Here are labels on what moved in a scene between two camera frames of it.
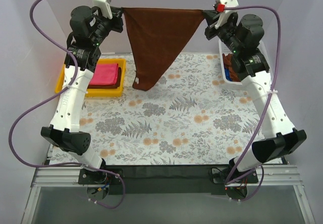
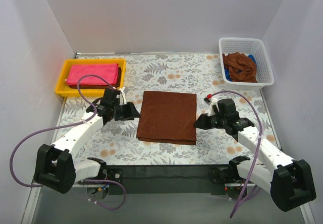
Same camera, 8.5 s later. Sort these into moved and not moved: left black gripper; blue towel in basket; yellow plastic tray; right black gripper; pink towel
Moved: right black gripper; left black gripper
Not moved: yellow plastic tray; pink towel; blue towel in basket
